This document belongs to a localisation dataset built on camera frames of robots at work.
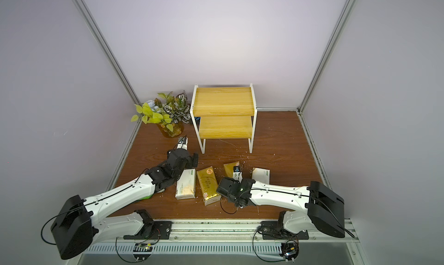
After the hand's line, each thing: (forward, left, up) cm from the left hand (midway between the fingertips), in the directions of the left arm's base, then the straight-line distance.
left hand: (191, 151), depth 83 cm
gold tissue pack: (-13, -9, -7) cm, 17 cm away
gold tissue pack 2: (-6, -19, -7) cm, 21 cm away
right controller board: (-38, -45, -15) cm, 60 cm away
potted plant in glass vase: (+16, +12, +10) cm, 22 cm away
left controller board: (-38, +18, -17) cm, 45 cm away
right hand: (-15, -20, -10) cm, 27 cm away
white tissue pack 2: (-8, -35, -10) cm, 38 cm away
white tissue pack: (-14, +2, -8) cm, 16 cm away
